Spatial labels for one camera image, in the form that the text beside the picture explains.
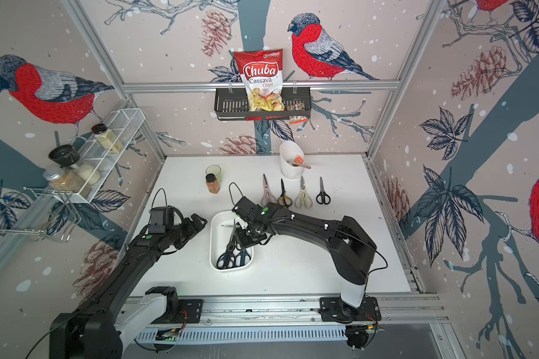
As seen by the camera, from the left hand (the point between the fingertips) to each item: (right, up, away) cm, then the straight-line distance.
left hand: (203, 221), depth 85 cm
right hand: (+15, -7, -5) cm, 17 cm away
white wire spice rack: (-36, +26, -6) cm, 44 cm away
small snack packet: (+37, +41, +5) cm, 56 cm away
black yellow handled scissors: (+32, +6, +18) cm, 37 cm away
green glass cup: (-3, +21, +25) cm, 33 cm away
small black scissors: (+51, +7, +19) cm, 54 cm away
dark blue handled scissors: (+15, -15, +1) cm, 21 cm away
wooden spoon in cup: (+37, +24, +24) cm, 50 cm away
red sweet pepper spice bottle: (-1, +14, +17) cm, 21 cm away
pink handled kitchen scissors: (+24, +8, +19) cm, 32 cm away
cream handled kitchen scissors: (+41, +7, +19) cm, 46 cm away
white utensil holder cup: (+34, +29, +21) cm, 50 cm away
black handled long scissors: (+10, -15, -1) cm, 18 cm away
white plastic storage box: (+4, -5, +9) cm, 12 cm away
